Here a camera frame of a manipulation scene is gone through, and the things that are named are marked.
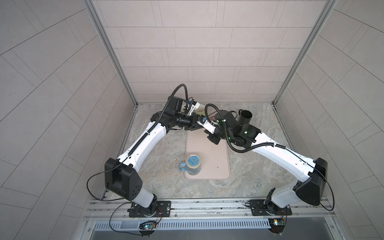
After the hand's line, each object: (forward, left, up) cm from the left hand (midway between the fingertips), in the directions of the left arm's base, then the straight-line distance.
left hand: (210, 124), depth 69 cm
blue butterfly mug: (-13, +8, -17) cm, 23 cm away
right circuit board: (-36, -31, -28) cm, 56 cm away
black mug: (+21, -25, -21) cm, 39 cm away
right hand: (0, +3, -5) cm, 6 cm away
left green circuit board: (-38, +28, -25) cm, 53 cm away
